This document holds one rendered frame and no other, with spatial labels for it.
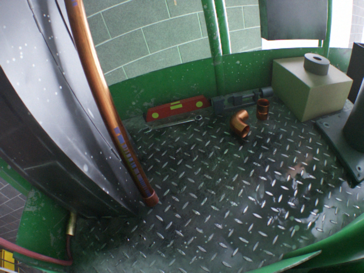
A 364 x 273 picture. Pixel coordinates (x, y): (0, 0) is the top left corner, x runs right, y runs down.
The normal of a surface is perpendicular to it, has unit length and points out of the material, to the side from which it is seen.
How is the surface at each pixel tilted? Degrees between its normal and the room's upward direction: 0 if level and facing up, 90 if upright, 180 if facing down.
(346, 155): 0
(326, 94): 90
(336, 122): 0
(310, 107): 90
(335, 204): 0
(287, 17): 90
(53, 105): 90
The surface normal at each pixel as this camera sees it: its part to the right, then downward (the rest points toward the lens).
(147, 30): 0.37, 0.61
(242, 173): -0.22, -0.68
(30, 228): 0.97, -0.22
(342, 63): 0.11, 0.70
